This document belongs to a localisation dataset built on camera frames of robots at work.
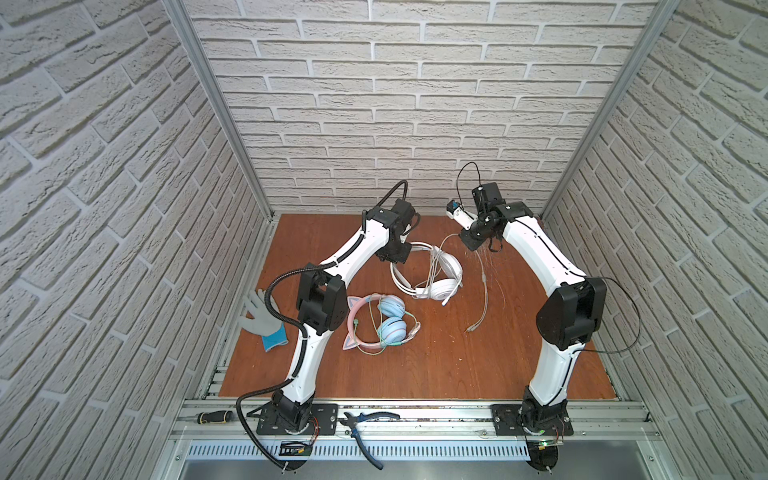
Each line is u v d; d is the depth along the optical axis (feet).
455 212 2.62
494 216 2.09
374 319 2.81
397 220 2.21
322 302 1.81
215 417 2.38
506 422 2.42
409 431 2.42
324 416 2.44
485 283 3.11
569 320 1.64
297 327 1.87
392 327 2.70
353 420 2.39
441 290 2.70
